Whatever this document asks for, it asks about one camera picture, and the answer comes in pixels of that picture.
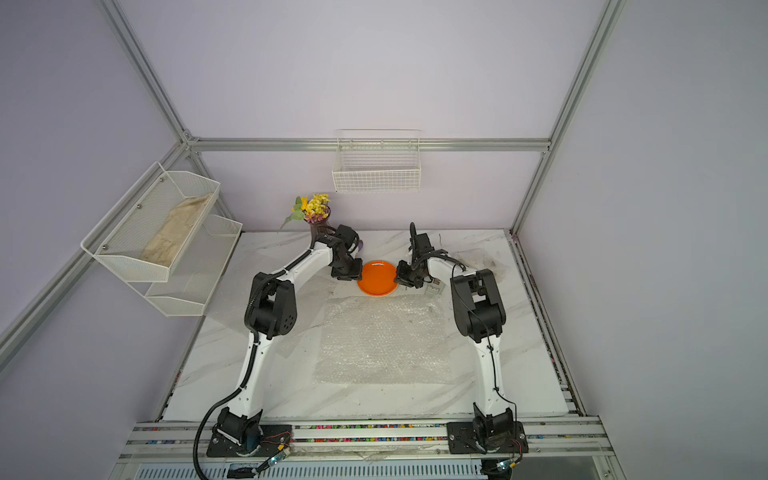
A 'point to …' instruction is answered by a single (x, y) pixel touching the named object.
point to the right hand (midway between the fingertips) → (389, 281)
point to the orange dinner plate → (378, 278)
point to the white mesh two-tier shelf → (187, 287)
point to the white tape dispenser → (435, 287)
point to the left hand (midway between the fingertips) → (356, 279)
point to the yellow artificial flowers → (311, 209)
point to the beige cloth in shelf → (167, 237)
